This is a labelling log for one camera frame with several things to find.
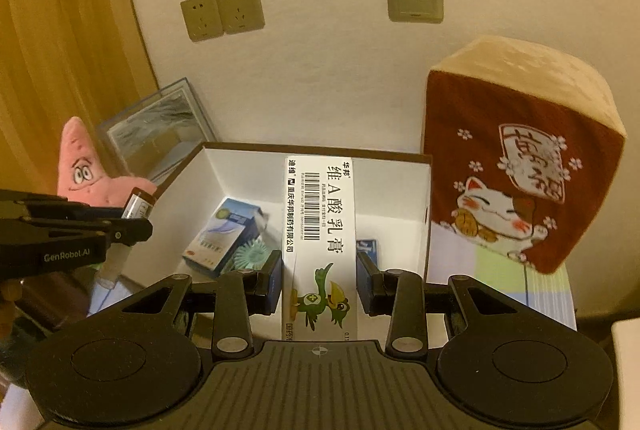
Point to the wooden door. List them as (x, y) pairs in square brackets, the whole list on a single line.
[(60, 35)]

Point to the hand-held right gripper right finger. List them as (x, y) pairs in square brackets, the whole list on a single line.
[(367, 282)]

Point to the pink starfish plush toy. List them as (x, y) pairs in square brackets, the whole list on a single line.
[(80, 160)]

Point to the mint green handheld fan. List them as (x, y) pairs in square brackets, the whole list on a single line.
[(250, 255)]

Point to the red cat print cushion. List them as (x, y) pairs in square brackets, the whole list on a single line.
[(500, 110)]

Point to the blue medicine box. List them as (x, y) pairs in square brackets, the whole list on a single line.
[(220, 235)]

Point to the checkered tablecloth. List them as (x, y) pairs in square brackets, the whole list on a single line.
[(500, 280)]

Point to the small white medicine bottle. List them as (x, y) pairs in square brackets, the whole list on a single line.
[(137, 207)]

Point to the brown cardboard box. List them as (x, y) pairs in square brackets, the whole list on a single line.
[(400, 190)]

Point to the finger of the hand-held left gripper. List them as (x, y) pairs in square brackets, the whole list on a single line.
[(60, 207), (127, 230)]

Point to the clear acrylic picture frame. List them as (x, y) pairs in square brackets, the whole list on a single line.
[(150, 130)]

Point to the white ointment box green bird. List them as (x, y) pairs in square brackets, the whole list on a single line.
[(320, 220)]

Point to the person's left hand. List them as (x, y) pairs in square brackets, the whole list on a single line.
[(9, 295)]

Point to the clear plastic box blue label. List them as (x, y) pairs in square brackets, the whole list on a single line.
[(369, 246)]

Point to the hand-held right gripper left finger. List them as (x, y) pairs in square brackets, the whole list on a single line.
[(272, 280)]

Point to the brown thermos flask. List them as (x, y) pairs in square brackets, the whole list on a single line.
[(55, 300)]

